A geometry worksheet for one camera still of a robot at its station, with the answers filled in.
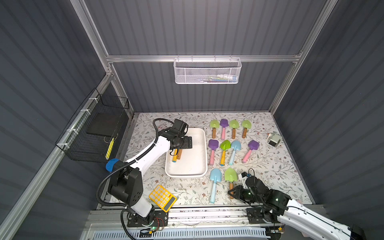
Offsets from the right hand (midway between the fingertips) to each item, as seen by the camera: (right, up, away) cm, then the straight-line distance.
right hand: (230, 194), depth 78 cm
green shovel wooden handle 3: (+1, +3, +2) cm, 4 cm away
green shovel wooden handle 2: (+16, +30, +27) cm, 44 cm away
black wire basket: (-71, +32, -6) cm, 78 cm away
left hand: (-24, +25, +8) cm, 35 cm away
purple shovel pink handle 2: (-6, +24, +24) cm, 34 cm away
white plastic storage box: (-20, +14, +13) cm, 27 cm away
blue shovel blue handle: (-7, +7, +9) cm, 13 cm away
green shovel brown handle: (+11, +38, +34) cm, 52 cm away
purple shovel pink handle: (+4, +39, +37) cm, 54 cm away
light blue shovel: (+9, +23, +22) cm, 33 cm away
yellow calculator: (-36, -2, +1) cm, 36 cm away
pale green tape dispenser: (+34, +28, +21) cm, 49 cm away
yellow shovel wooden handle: (-29, +18, +18) cm, 39 cm away
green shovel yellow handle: (+1, +24, +21) cm, 32 cm away
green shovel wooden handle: (-4, +38, +34) cm, 51 cm away
